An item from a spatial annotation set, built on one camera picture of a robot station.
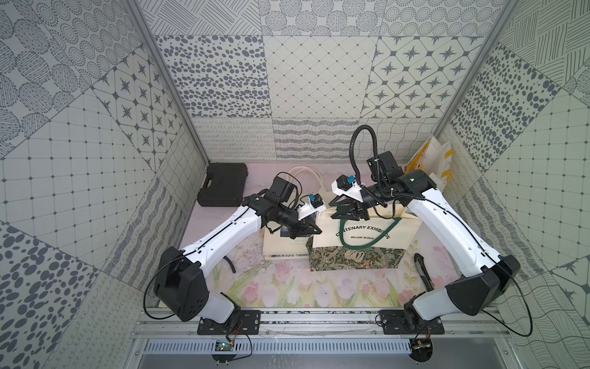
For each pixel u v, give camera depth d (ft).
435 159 3.50
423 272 2.75
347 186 1.83
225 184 3.49
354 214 1.98
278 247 2.87
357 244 2.51
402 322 2.40
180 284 1.34
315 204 2.12
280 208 2.15
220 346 2.34
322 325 2.50
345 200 2.21
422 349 2.40
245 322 2.41
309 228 2.32
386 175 1.81
